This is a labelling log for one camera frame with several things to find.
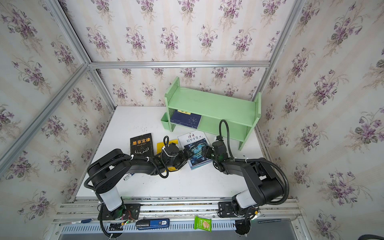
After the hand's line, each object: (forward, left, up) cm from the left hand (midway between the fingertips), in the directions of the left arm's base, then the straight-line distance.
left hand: (192, 156), depth 88 cm
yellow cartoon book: (+9, +22, -4) cm, 24 cm away
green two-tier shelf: (+14, -25, +22) cm, 37 cm away
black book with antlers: (+9, +33, -3) cm, 35 cm away
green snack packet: (-33, -5, -3) cm, 33 cm away
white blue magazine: (+13, -3, -4) cm, 14 cm away
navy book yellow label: (+22, +5, +10) cm, 24 cm away
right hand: (+5, -8, -3) cm, 10 cm away
